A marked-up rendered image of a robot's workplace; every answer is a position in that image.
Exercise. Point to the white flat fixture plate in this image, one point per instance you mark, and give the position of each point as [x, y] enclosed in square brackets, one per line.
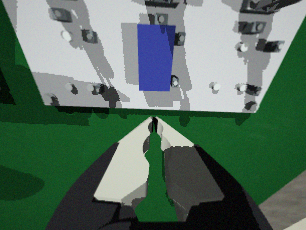
[209, 55]

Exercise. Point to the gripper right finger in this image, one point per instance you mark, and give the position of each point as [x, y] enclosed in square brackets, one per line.
[195, 178]

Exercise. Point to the toggle clamp with red handle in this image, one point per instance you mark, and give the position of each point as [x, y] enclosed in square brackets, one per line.
[265, 7]

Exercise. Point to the blue flat plate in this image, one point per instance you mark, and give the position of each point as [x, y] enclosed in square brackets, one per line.
[155, 56]

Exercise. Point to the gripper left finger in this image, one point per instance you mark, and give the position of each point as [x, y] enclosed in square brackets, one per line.
[118, 177]

